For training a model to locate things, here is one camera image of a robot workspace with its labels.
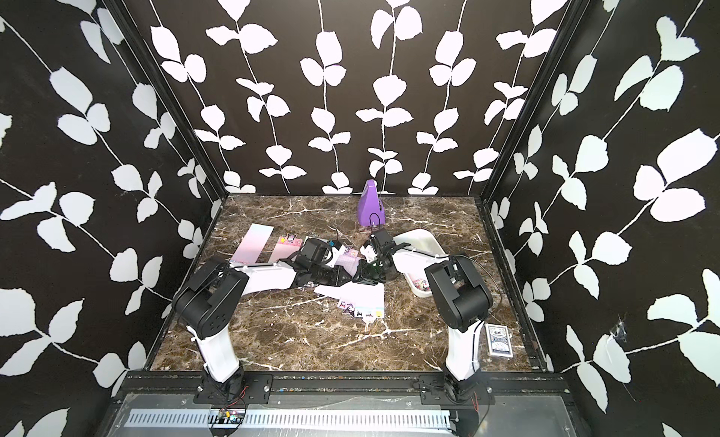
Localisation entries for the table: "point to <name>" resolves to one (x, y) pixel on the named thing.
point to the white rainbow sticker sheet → (363, 300)
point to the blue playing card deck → (499, 340)
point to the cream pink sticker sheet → (421, 284)
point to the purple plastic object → (370, 209)
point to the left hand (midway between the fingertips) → (353, 275)
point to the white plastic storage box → (423, 251)
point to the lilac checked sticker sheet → (349, 260)
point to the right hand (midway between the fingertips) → (352, 276)
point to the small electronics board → (226, 418)
